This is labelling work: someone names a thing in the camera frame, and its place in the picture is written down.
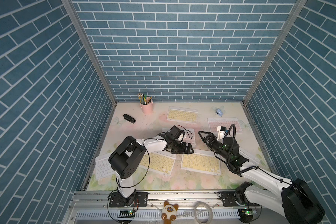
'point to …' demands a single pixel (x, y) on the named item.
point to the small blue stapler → (219, 112)
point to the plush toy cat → (169, 212)
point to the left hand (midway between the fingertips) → (191, 153)
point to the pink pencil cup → (147, 108)
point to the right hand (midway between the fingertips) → (202, 135)
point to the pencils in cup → (143, 99)
